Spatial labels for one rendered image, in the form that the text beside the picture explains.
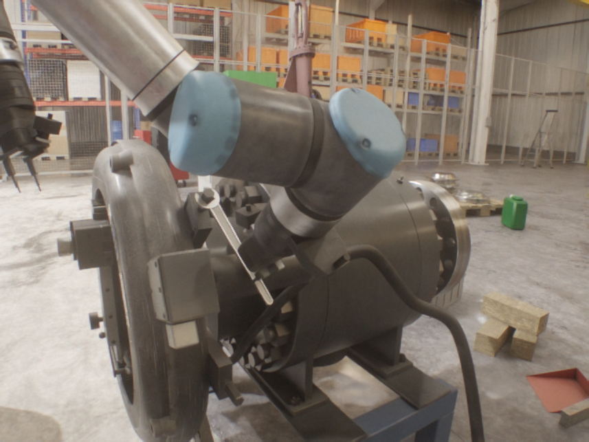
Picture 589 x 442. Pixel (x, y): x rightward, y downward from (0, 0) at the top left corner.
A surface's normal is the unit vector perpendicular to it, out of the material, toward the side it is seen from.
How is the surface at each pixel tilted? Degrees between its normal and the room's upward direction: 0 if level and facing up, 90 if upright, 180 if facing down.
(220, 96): 61
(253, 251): 88
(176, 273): 67
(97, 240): 94
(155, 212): 46
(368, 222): 54
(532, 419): 0
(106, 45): 112
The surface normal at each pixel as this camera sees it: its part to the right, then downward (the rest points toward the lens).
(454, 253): -0.85, 0.11
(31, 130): -0.08, 0.12
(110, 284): 0.52, 0.28
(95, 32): -0.04, 0.58
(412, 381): 0.02, -0.97
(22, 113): 0.97, -0.22
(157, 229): 0.40, -0.45
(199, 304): 0.50, -0.18
